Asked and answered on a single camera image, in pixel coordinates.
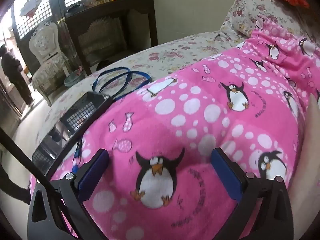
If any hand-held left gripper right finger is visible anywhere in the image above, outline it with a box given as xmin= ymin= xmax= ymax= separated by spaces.
xmin=210 ymin=148 xmax=294 ymax=240

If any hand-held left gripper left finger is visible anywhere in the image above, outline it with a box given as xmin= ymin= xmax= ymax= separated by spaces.
xmin=27 ymin=149 xmax=110 ymax=240

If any black plastic crate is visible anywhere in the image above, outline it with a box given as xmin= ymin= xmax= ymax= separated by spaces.
xmin=31 ymin=92 xmax=113 ymax=175

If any pink penguin print blanket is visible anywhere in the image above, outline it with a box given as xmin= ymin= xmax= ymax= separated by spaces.
xmin=29 ymin=17 xmax=320 ymax=240

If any teal bowl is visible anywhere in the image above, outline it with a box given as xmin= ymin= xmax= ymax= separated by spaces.
xmin=64 ymin=70 xmax=84 ymax=87

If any floral bed sheet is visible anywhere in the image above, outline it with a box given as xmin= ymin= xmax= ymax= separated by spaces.
xmin=32 ymin=31 xmax=248 ymax=155

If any white lace covered chair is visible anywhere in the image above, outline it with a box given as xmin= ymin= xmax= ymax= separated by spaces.
xmin=29 ymin=22 xmax=73 ymax=105

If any dark wooden table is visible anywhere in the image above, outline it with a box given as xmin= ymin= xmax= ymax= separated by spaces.
xmin=64 ymin=0 xmax=158 ymax=75

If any floral pillow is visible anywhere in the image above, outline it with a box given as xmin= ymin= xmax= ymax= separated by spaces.
xmin=220 ymin=0 xmax=313 ymax=40

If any red white window decoration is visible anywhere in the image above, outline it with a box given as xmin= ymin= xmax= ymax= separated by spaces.
xmin=20 ymin=0 xmax=43 ymax=18

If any black cable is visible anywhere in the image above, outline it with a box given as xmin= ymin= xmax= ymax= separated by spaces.
xmin=0 ymin=127 xmax=78 ymax=240

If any blue strap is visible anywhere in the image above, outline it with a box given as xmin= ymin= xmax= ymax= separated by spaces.
xmin=92 ymin=66 xmax=152 ymax=102

